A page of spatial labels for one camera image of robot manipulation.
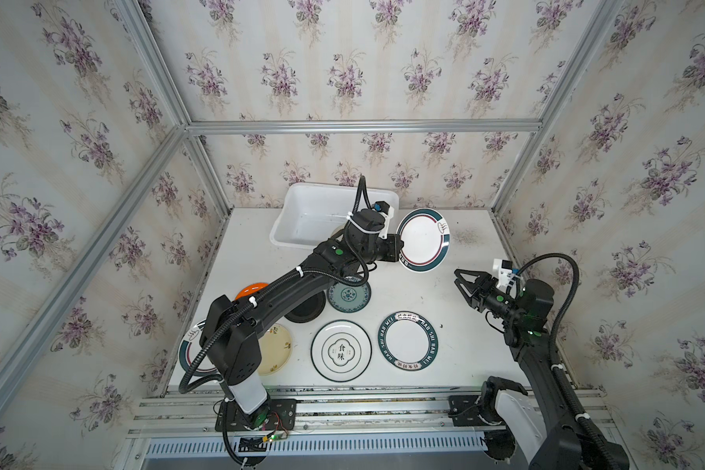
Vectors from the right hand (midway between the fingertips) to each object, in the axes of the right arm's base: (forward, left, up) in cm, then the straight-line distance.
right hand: (465, 278), depth 76 cm
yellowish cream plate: (-13, +53, -22) cm, 59 cm away
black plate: (-1, +44, -19) cm, 48 cm away
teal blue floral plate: (+4, +32, -21) cm, 38 cm away
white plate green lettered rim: (-10, +13, -21) cm, 26 cm away
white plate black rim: (-13, +33, -20) cm, 41 cm away
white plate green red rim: (+10, +10, +4) cm, 15 cm away
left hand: (+7, +16, +6) cm, 18 cm away
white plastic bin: (+41, +49, -18) cm, 66 cm away
